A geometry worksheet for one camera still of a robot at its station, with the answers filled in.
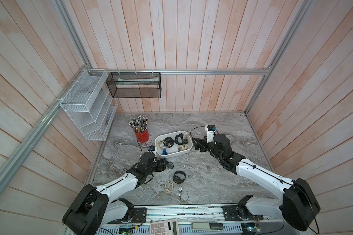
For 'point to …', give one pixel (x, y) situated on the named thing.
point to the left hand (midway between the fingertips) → (162, 163)
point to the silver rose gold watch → (186, 135)
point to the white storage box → (174, 149)
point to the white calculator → (170, 227)
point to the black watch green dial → (184, 141)
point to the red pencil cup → (142, 137)
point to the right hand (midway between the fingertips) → (197, 137)
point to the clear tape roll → (231, 138)
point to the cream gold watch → (182, 147)
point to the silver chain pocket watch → (180, 188)
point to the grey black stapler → (207, 226)
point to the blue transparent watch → (164, 152)
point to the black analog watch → (170, 165)
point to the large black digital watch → (179, 176)
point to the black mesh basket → (135, 84)
